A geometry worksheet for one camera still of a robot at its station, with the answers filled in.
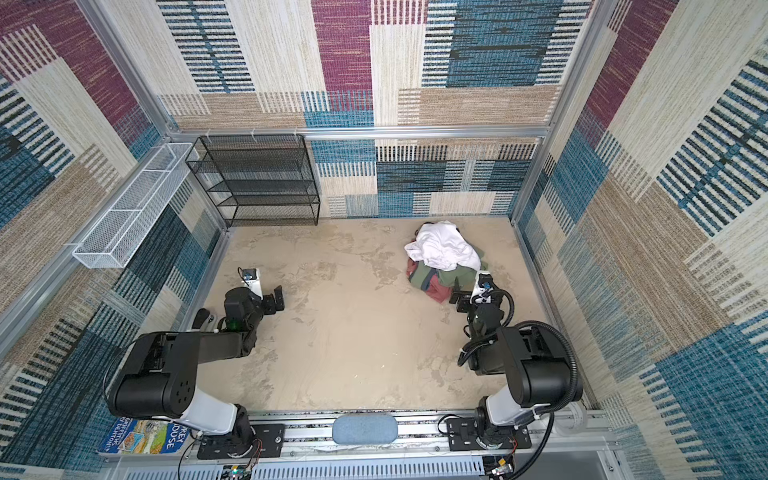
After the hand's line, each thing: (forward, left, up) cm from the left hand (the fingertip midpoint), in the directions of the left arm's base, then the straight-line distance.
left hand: (264, 283), depth 94 cm
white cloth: (+10, -55, +5) cm, 56 cm away
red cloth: (0, -54, -4) cm, 54 cm away
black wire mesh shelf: (+38, +8, +10) cm, 40 cm away
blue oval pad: (-39, -32, -5) cm, 51 cm away
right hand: (-3, -64, +4) cm, 64 cm away
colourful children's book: (-39, +22, -5) cm, 45 cm away
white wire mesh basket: (-4, +26, +26) cm, 37 cm away
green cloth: (+4, -49, -1) cm, 50 cm away
